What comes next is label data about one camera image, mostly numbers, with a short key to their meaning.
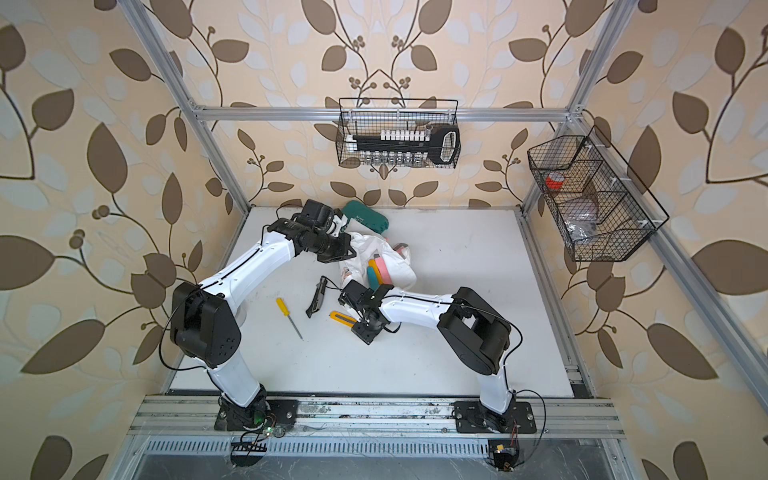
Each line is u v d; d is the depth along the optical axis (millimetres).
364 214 1193
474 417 737
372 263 1023
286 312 927
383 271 983
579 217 732
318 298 959
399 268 917
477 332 481
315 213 682
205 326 460
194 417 756
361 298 695
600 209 737
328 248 737
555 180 869
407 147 854
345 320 908
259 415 667
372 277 976
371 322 641
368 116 912
